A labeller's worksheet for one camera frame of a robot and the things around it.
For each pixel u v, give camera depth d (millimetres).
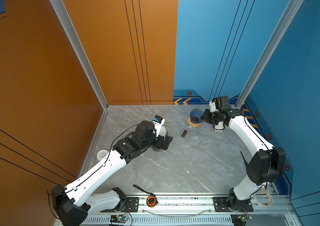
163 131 831
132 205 740
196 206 743
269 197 746
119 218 708
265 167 445
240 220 701
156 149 940
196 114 866
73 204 378
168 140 623
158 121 610
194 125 929
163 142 629
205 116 767
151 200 725
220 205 725
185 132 963
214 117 725
